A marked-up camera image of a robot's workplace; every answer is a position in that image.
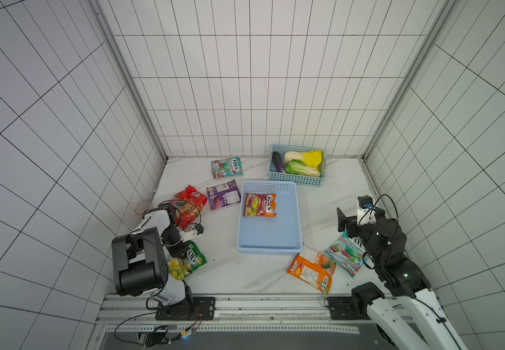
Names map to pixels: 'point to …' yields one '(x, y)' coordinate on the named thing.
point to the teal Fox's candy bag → (227, 167)
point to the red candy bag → (187, 204)
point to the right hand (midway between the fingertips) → (344, 205)
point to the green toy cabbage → (298, 167)
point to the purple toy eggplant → (279, 162)
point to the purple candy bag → (222, 195)
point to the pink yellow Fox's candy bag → (262, 205)
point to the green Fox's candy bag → (179, 268)
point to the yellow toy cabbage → (313, 158)
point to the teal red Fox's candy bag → (347, 252)
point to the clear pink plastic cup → (142, 206)
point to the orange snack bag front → (313, 267)
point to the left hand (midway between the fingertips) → (177, 255)
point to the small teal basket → (300, 149)
